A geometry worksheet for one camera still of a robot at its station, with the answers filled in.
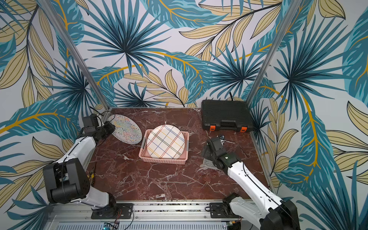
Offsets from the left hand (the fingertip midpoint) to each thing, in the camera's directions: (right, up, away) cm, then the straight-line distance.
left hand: (115, 126), depth 89 cm
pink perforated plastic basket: (+19, -20, +3) cm, 27 cm away
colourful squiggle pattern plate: (+4, -3, +5) cm, 7 cm away
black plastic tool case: (+73, +7, +14) cm, 75 cm away
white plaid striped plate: (+31, -11, +6) cm, 33 cm away
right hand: (+57, -14, -7) cm, 60 cm away
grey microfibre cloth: (+58, -24, -1) cm, 63 cm away
